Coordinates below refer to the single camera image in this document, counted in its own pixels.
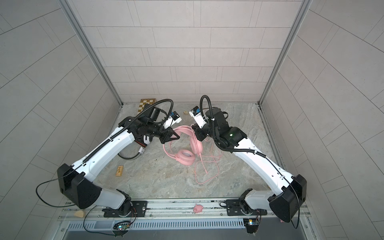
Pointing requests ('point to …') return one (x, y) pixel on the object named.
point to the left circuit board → (123, 225)
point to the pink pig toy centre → (198, 208)
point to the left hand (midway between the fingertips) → (182, 135)
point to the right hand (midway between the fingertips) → (192, 126)
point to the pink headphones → (183, 145)
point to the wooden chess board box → (144, 101)
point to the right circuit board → (251, 224)
